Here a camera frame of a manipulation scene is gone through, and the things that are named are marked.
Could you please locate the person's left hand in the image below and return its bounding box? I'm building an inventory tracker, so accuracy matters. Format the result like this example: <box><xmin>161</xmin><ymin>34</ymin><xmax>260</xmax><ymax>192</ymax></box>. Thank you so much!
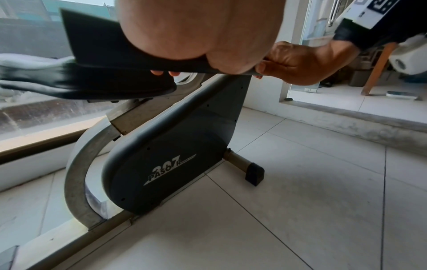
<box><xmin>115</xmin><ymin>0</ymin><xmax>288</xmax><ymax>78</ymax></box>

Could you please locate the person's right hand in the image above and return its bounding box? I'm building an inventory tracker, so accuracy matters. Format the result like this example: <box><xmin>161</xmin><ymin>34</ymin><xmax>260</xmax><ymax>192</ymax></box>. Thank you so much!
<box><xmin>253</xmin><ymin>40</ymin><xmax>362</xmax><ymax>87</ymax></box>

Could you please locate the grey exercise bike frame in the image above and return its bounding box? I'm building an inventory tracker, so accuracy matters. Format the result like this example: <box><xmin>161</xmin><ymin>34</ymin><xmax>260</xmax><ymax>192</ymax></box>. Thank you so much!
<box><xmin>64</xmin><ymin>72</ymin><xmax>266</xmax><ymax>232</ymax></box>

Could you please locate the glass door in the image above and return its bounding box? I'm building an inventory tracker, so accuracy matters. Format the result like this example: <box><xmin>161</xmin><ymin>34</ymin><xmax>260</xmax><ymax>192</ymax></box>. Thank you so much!
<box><xmin>279</xmin><ymin>0</ymin><xmax>340</xmax><ymax>103</ymax></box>

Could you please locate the small grey box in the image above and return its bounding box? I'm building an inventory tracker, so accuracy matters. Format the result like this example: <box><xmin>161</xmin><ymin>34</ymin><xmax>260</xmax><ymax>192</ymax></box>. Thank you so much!
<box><xmin>348</xmin><ymin>69</ymin><xmax>371</xmax><ymax>87</ymax></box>

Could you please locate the wooden furniture leg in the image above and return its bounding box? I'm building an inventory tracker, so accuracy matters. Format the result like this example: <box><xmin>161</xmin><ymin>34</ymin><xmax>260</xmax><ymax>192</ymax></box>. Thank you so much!
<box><xmin>361</xmin><ymin>43</ymin><xmax>399</xmax><ymax>96</ymax></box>

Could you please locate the right wrist marker band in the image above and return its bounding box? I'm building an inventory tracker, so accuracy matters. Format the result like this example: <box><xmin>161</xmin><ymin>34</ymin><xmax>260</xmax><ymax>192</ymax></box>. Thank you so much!
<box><xmin>332</xmin><ymin>0</ymin><xmax>427</xmax><ymax>52</ymax></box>

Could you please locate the flat pale board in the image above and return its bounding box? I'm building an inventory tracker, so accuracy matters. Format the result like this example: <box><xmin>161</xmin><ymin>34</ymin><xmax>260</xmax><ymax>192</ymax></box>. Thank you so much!
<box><xmin>386</xmin><ymin>90</ymin><xmax>424</xmax><ymax>102</ymax></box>

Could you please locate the brown outdoor ledge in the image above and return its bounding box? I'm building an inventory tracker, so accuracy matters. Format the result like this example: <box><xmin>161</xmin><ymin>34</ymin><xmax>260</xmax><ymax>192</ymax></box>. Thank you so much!
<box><xmin>0</xmin><ymin>101</ymin><xmax>114</xmax><ymax>138</ymax></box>

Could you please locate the dark framed glass window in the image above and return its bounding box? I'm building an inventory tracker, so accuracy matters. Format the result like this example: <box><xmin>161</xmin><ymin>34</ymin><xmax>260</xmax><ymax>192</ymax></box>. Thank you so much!
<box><xmin>0</xmin><ymin>0</ymin><xmax>118</xmax><ymax>165</ymax></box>

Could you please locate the steel door handle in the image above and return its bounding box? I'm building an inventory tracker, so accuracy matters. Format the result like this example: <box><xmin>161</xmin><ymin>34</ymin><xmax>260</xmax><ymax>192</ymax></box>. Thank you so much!
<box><xmin>327</xmin><ymin>0</ymin><xmax>342</xmax><ymax>27</ymax></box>

